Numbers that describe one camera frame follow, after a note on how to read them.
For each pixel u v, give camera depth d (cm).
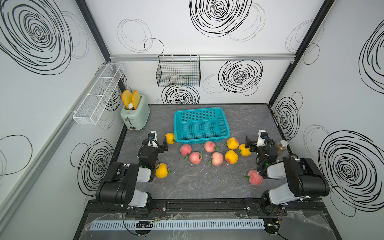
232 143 91
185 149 89
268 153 68
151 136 75
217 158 85
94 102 75
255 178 77
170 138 93
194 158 85
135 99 97
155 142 74
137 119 97
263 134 76
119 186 43
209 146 90
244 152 88
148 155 67
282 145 86
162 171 81
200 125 108
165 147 83
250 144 82
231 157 86
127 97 94
